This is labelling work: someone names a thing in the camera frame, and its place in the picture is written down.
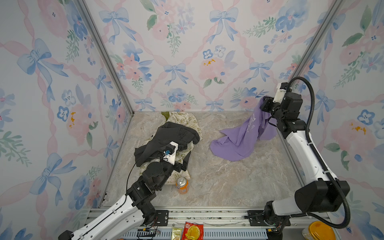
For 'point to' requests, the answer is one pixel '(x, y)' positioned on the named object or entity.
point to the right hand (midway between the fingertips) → (264, 96)
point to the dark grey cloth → (171, 131)
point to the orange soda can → (182, 185)
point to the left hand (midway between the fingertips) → (180, 146)
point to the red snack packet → (193, 231)
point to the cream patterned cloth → (184, 119)
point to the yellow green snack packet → (176, 233)
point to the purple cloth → (238, 142)
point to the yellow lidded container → (318, 230)
